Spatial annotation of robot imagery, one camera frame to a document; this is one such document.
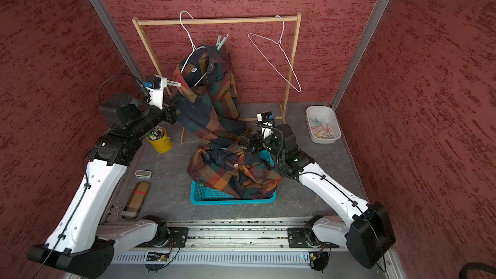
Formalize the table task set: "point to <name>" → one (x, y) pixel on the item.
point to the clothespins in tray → (323, 130)
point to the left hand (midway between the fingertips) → (178, 99)
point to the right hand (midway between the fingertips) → (248, 135)
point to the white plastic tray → (324, 114)
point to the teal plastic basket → (202, 195)
